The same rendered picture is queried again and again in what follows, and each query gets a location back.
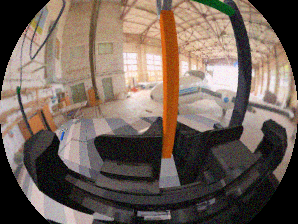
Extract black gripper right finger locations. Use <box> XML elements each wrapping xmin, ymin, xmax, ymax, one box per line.
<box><xmin>172</xmin><ymin>121</ymin><xmax>243</xmax><ymax>185</ymax></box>

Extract orange handle with grey loop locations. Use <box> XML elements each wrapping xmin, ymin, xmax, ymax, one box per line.
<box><xmin>156</xmin><ymin>0</ymin><xmax>180</xmax><ymax>159</ymax></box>

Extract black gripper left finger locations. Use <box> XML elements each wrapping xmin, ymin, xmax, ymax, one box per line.
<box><xmin>93</xmin><ymin>117</ymin><xmax>164</xmax><ymax>179</ymax></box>

